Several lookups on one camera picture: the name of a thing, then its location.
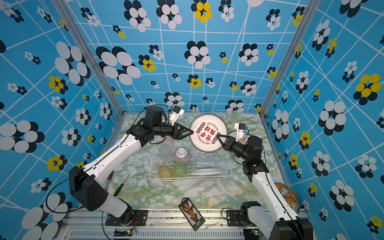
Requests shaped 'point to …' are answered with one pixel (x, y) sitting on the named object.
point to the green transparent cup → (180, 170)
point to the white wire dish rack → (162, 155)
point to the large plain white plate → (206, 171)
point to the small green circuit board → (123, 232)
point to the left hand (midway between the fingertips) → (190, 130)
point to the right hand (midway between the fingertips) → (218, 136)
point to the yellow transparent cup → (165, 172)
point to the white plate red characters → (205, 127)
